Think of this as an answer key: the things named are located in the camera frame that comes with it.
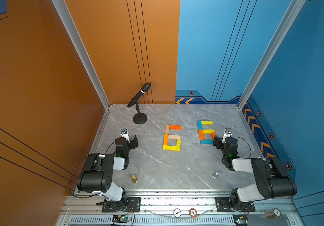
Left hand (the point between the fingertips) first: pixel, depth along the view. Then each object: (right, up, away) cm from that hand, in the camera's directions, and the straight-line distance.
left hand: (129, 134), depth 95 cm
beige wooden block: (+26, +3, +10) cm, 28 cm away
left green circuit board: (+2, -40, -24) cm, 47 cm away
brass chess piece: (+7, -23, -16) cm, 29 cm away
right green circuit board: (+63, -40, -24) cm, 79 cm away
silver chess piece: (+54, -22, -14) cm, 60 cm away
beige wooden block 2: (+29, -2, +4) cm, 29 cm away
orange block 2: (+25, -4, +4) cm, 26 cm away
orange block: (+51, -1, +7) cm, 52 cm away
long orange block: (+32, +4, +10) cm, 34 cm away
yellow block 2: (+57, +2, +8) cm, 58 cm away
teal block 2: (+53, -5, +2) cm, 54 cm away
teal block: (+51, +6, +13) cm, 53 cm away
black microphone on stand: (+4, +11, +15) cm, 19 cm away
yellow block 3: (+34, -6, +2) cm, 34 cm away
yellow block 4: (+27, -9, +1) cm, 28 cm away
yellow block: (+57, +8, +13) cm, 59 cm away
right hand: (+64, -1, -2) cm, 64 cm away
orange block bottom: (+60, -1, +8) cm, 60 cm away
